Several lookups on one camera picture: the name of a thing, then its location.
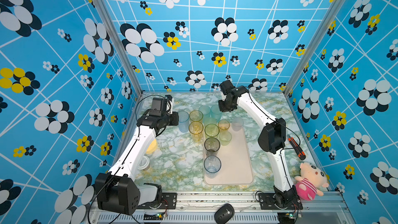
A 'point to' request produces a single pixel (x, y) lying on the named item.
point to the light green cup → (225, 137)
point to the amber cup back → (196, 115)
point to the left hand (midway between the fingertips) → (177, 115)
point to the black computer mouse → (224, 214)
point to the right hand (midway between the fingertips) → (223, 108)
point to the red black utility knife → (299, 152)
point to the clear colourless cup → (237, 124)
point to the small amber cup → (224, 125)
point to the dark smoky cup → (211, 146)
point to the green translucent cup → (212, 130)
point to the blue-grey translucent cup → (183, 121)
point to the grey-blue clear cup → (212, 166)
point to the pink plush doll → (310, 182)
